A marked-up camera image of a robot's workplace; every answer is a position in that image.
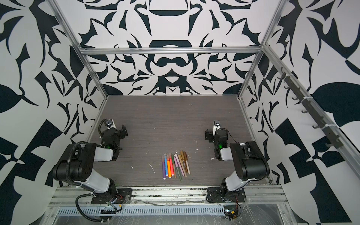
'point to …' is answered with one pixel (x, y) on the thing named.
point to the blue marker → (165, 155)
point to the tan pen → (182, 165)
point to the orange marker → (168, 165)
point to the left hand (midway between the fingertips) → (113, 125)
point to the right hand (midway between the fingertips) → (215, 127)
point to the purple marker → (163, 168)
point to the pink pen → (179, 163)
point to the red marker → (171, 164)
